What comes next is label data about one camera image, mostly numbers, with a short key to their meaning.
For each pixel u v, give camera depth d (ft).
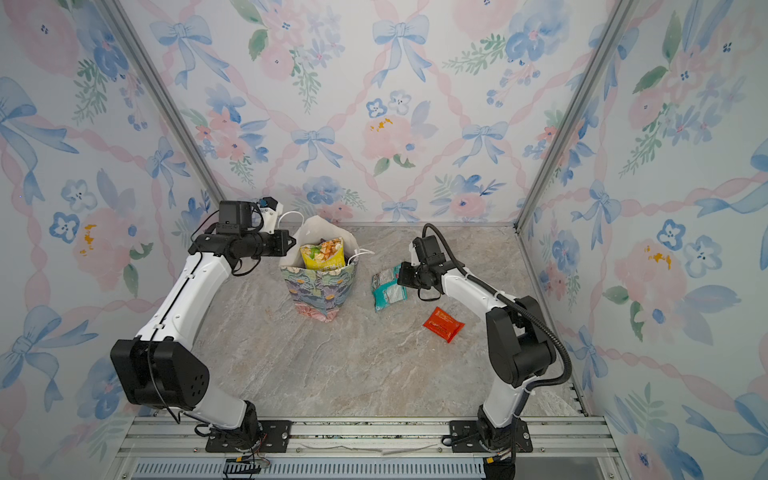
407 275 2.70
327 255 2.81
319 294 2.70
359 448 2.40
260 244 2.25
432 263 2.38
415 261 2.52
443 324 3.04
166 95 2.74
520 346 1.56
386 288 3.09
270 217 2.40
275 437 2.42
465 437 2.39
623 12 2.23
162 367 1.37
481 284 1.85
